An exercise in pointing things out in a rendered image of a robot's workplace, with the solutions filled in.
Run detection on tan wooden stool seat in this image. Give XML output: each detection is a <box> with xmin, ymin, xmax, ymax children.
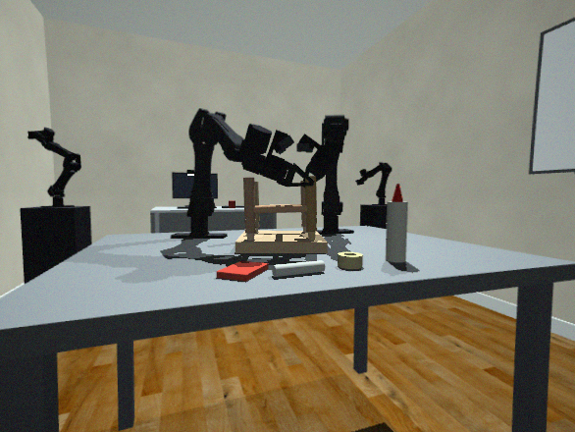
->
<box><xmin>235</xmin><ymin>231</ymin><xmax>328</xmax><ymax>253</ymax></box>

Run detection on beige roll of masking tape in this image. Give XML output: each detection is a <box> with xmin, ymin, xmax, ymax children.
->
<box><xmin>338</xmin><ymin>252</ymin><xmax>363</xmax><ymax>269</ymax></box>

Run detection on brown wooden stool legs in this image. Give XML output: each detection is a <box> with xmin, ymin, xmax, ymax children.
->
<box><xmin>243</xmin><ymin>176</ymin><xmax>317</xmax><ymax>241</ymax></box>

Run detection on red flat block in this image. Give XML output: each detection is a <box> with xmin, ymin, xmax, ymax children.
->
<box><xmin>217</xmin><ymin>261</ymin><xmax>268</xmax><ymax>281</ymax></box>

